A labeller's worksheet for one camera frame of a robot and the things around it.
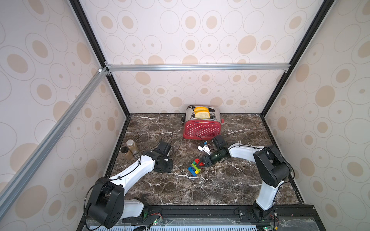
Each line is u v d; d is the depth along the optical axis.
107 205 0.41
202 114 0.92
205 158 0.80
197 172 0.85
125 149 0.97
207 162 0.80
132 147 0.91
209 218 0.73
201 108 0.95
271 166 0.49
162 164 0.69
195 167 0.85
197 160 0.87
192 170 0.86
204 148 0.85
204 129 0.94
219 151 0.76
